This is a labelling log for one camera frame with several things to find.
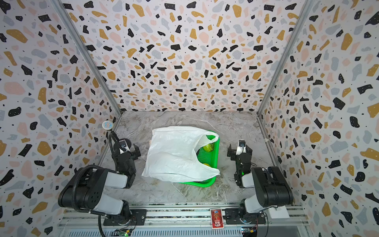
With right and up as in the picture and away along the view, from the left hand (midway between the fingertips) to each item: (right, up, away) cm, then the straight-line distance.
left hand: (126, 146), depth 88 cm
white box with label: (+84, -30, -16) cm, 90 cm away
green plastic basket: (+51, -8, +4) cm, 52 cm away
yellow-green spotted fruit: (+50, -1, +6) cm, 50 cm away
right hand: (+69, +1, +2) cm, 69 cm away
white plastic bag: (+28, -4, -3) cm, 28 cm away
